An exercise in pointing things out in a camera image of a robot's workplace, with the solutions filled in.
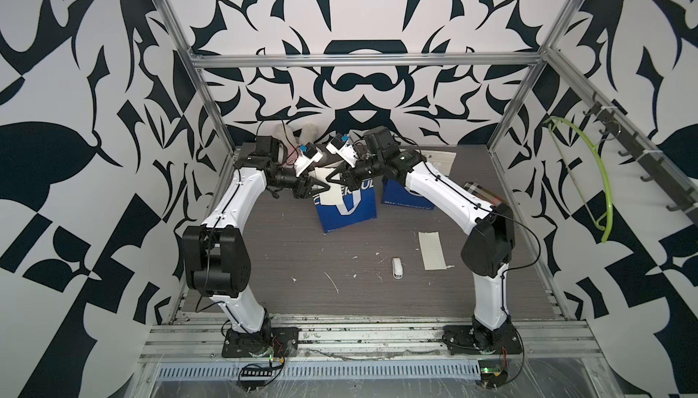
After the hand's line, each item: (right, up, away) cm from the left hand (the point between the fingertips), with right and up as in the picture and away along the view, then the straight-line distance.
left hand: (321, 179), depth 83 cm
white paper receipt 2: (+36, -23, +9) cm, 44 cm away
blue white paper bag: (+6, -8, 0) cm, 10 cm away
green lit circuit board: (+45, -50, -12) cm, 68 cm away
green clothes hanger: (+71, -4, -16) cm, 73 cm away
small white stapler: (+23, -27, +2) cm, 36 cm away
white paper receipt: (+4, -5, -2) cm, 7 cm away
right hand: (+2, +2, -4) cm, 5 cm away
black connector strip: (-16, -51, -10) cm, 54 cm away
